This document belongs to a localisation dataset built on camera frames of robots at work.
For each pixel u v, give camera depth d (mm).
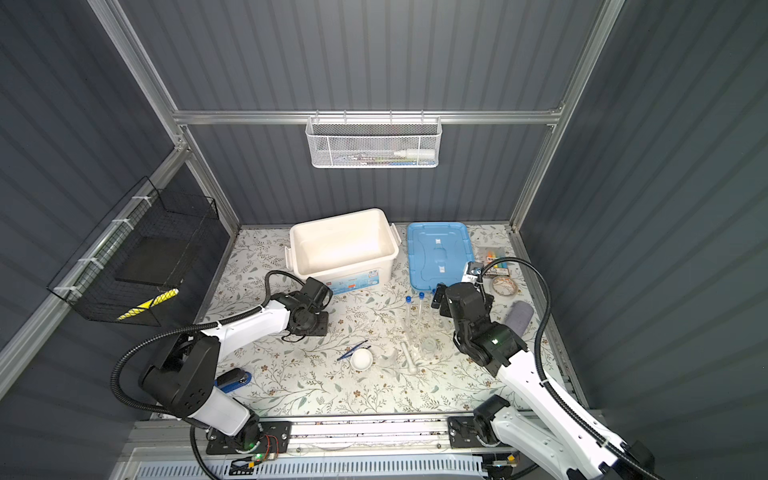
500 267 629
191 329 475
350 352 868
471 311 555
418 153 861
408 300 809
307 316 682
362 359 856
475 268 641
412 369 831
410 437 756
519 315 919
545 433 542
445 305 708
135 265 707
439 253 1119
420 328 928
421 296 826
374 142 1238
